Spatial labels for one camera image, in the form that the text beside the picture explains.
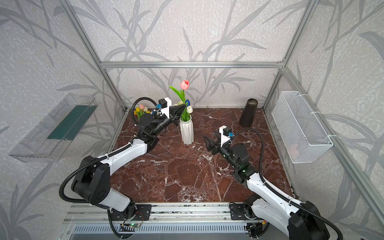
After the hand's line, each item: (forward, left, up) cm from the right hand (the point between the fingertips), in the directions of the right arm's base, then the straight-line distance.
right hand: (210, 129), depth 73 cm
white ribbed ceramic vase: (+8, +13, -13) cm, 20 cm away
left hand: (+9, +11, +10) cm, 18 cm away
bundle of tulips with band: (+33, +51, -22) cm, 65 cm away
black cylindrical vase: (+26, -28, -16) cm, 42 cm away
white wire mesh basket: (-9, -38, +7) cm, 40 cm away
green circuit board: (-37, +37, -26) cm, 58 cm away
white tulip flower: (+10, +10, +4) cm, 15 cm away
